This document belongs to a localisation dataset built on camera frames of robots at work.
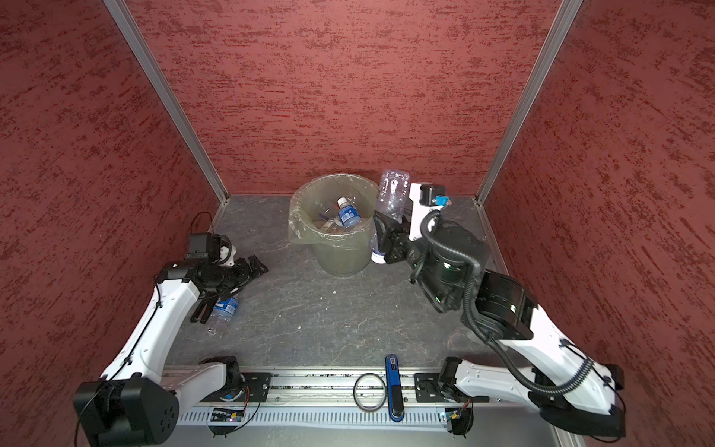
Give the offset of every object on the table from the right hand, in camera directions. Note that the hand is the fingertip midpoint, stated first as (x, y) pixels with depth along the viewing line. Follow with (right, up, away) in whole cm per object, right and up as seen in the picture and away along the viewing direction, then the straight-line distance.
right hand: (379, 220), depth 53 cm
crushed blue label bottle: (-8, +1, +30) cm, 31 cm away
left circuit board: (-40, -52, +19) cm, 68 cm away
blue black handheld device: (+5, -45, +18) cm, 49 cm away
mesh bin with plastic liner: (-13, +2, +39) cm, 41 cm away
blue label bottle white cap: (-47, -28, +30) cm, 62 cm away
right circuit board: (+22, -52, +17) cm, 59 cm away
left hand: (-35, -18, +26) cm, 47 cm away
